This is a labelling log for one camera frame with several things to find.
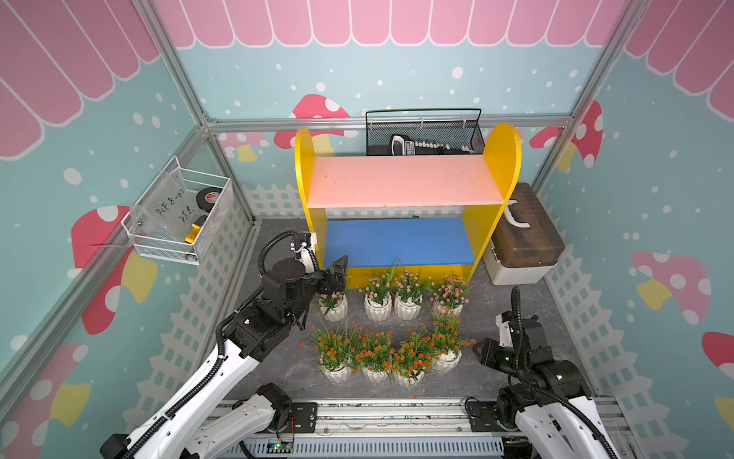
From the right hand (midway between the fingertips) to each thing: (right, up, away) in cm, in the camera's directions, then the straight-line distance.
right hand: (478, 348), depth 78 cm
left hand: (-39, +24, -8) cm, 47 cm away
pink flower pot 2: (-18, +12, +10) cm, 24 cm away
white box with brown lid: (+21, +29, +14) cm, 38 cm away
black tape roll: (-76, +42, +2) cm, 86 cm away
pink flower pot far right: (-7, +14, +3) cm, 16 cm away
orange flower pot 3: (-19, 0, -7) cm, 20 cm away
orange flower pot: (-38, +2, -6) cm, 38 cm away
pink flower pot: (-27, +11, +8) cm, 30 cm away
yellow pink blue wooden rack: (-6, +41, +47) cm, 63 cm away
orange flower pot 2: (-28, -1, -6) cm, 29 cm away
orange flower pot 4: (-10, +3, -4) cm, 11 cm away
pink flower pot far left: (-41, +10, +9) cm, 43 cm away
